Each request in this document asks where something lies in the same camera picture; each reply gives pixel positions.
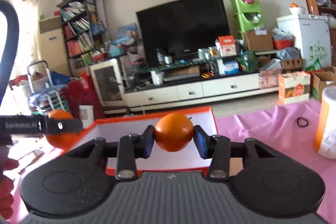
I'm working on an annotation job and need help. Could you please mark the orange white paper canister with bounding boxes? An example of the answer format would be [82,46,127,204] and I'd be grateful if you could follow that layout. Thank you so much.
[314,86,336,160]

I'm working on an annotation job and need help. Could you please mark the orange fruit carton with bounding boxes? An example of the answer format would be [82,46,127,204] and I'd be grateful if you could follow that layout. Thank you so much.
[278,71,311,105]

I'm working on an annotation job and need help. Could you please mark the black flat television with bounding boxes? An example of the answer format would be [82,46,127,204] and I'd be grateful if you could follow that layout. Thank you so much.
[136,0,231,67]

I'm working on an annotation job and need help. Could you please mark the red shopping bag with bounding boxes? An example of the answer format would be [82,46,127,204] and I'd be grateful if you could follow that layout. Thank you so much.
[65,73,105,119]

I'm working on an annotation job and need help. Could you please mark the orange cardboard box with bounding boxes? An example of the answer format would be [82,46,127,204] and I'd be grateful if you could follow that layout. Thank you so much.
[66,113,247,181]

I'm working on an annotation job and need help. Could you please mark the pink tablecloth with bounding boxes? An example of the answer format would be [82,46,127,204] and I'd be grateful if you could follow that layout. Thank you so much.
[9,100,335,223]

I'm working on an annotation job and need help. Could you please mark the orange mandarin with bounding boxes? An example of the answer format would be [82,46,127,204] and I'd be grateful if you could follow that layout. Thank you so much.
[44,109,79,150]
[154,113,194,152]

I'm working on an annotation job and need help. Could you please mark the white chest freezer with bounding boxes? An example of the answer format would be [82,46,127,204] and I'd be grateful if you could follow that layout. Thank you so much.
[277,14,331,68]

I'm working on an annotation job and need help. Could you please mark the person left hand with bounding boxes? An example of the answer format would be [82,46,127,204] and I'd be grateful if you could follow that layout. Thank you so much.
[1,146,19,223]

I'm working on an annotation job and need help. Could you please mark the white glass door cabinet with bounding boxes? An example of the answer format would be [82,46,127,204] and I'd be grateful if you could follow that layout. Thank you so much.
[89,59,126,107]

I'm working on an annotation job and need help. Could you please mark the white air conditioner unit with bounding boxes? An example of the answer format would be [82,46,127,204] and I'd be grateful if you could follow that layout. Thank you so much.
[38,16,70,76]

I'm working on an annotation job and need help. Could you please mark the green stacked storage bins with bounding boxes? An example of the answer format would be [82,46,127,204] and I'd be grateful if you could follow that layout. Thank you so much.
[230,0,264,38]

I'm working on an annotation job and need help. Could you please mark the black bookshelf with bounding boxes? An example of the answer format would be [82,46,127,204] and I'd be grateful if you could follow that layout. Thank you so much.
[57,0,105,76]

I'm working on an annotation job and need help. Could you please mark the white tv cabinet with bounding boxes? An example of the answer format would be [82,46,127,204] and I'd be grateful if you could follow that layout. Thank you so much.
[125,73,278,111]

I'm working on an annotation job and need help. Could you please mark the brown cardboard box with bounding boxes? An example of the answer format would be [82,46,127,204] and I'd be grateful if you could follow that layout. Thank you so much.
[243,30,274,52]

